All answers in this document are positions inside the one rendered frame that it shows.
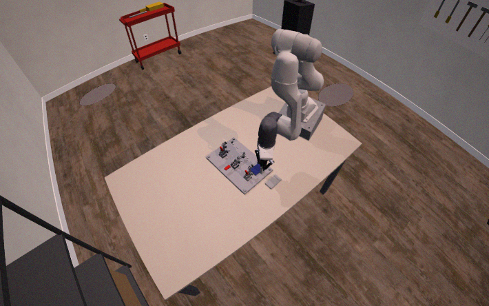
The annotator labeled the blue rectangular plate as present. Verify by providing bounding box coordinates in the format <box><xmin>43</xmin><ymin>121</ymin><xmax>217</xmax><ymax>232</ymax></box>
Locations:
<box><xmin>251</xmin><ymin>164</ymin><xmax>260</xmax><ymax>176</ymax></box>

